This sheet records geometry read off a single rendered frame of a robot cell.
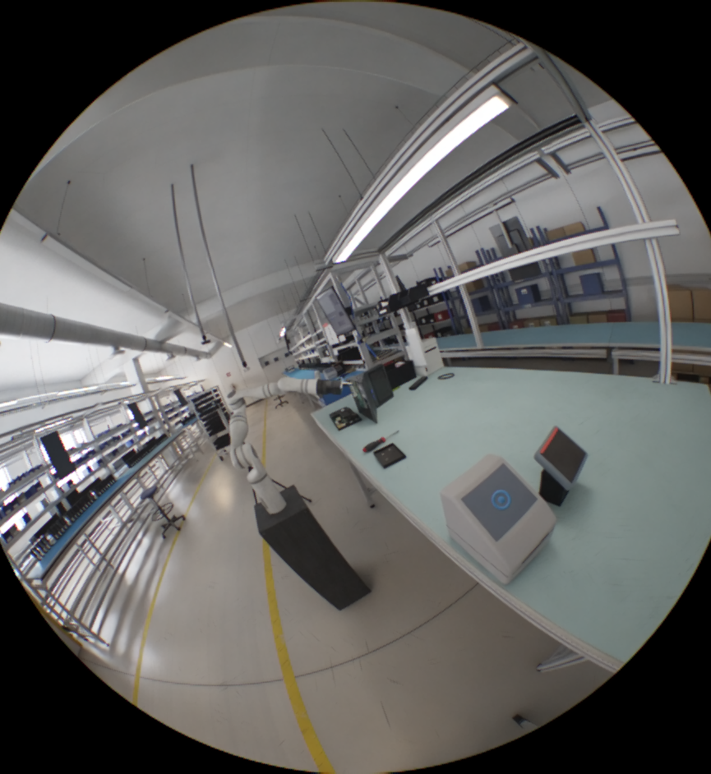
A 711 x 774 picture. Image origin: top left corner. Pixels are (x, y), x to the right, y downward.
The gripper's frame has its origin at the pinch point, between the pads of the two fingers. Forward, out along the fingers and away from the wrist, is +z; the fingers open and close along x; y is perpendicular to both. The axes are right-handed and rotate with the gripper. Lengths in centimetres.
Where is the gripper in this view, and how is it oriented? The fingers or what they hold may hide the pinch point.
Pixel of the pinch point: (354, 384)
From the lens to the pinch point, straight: 114.8
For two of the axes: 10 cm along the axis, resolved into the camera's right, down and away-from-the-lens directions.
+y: -0.8, 8.2, -5.6
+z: 10.0, 0.5, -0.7
